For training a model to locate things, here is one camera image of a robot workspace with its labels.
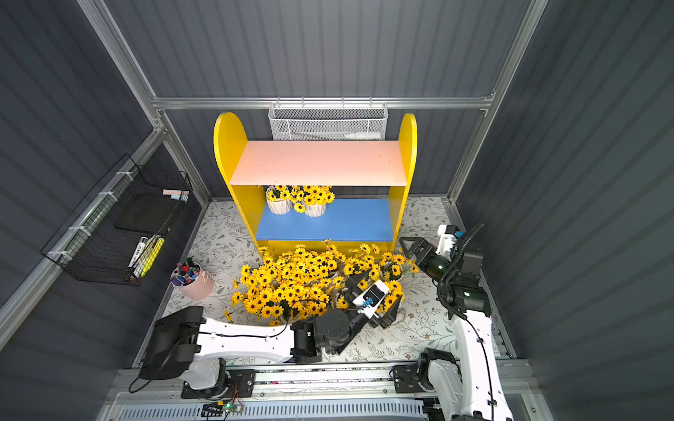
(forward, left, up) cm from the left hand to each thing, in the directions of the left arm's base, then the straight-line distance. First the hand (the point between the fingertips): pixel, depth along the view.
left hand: (383, 281), depth 63 cm
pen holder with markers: (+10, +58, -17) cm, 61 cm away
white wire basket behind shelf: (+64, +15, +7) cm, 66 cm away
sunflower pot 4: (+7, +32, -18) cm, 37 cm away
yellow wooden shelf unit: (+35, +30, -20) cm, 50 cm away
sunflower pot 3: (+1, +18, -16) cm, 24 cm away
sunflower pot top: (+11, +22, -13) cm, 28 cm away
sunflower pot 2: (+31, +18, -2) cm, 36 cm away
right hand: (+12, -10, -3) cm, 16 cm away
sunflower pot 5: (+12, +5, -15) cm, 19 cm away
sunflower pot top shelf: (+13, -6, -15) cm, 21 cm away
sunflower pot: (+34, +32, -5) cm, 47 cm away
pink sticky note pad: (+32, +64, -1) cm, 72 cm away
